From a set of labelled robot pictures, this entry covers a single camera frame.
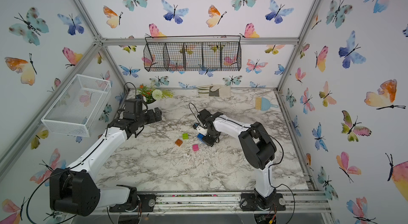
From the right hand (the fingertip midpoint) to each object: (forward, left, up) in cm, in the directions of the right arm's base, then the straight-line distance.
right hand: (211, 138), depth 92 cm
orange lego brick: (-3, +19, -1) cm, 19 cm away
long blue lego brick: (+1, +6, -1) cm, 6 cm away
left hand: (+6, +30, +15) cm, 34 cm away
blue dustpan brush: (+29, -35, -3) cm, 45 cm away
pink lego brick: (-5, +9, -2) cm, 10 cm away
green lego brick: (+2, +15, -2) cm, 16 cm away
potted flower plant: (+21, +38, +12) cm, 46 cm away
